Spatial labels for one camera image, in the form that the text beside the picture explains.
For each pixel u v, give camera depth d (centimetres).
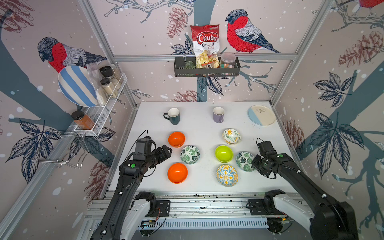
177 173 83
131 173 51
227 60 81
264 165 67
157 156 67
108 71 79
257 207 72
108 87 76
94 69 71
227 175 83
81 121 61
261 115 114
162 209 70
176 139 98
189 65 93
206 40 79
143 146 57
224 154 91
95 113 74
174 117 101
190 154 92
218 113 106
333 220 39
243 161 88
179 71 88
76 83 67
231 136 101
